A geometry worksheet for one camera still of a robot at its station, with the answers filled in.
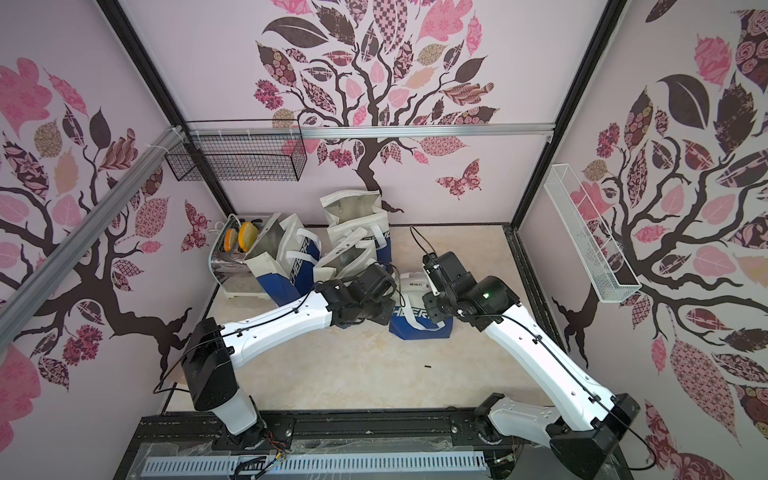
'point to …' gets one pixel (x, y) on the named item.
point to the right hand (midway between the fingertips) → (440, 305)
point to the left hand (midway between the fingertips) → (384, 314)
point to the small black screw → (427, 366)
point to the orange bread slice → (230, 240)
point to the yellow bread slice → (247, 235)
